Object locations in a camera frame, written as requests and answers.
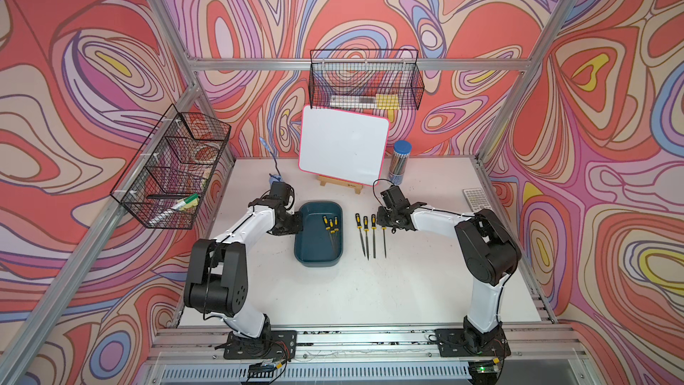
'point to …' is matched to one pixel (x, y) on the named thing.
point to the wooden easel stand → (324, 180)
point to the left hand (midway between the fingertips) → (301, 227)
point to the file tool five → (336, 229)
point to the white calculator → (476, 199)
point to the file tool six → (328, 228)
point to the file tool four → (384, 235)
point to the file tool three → (374, 227)
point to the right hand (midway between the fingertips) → (383, 222)
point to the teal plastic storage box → (314, 246)
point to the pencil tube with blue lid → (399, 162)
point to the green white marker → (175, 208)
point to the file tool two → (366, 230)
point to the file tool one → (357, 216)
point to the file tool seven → (332, 232)
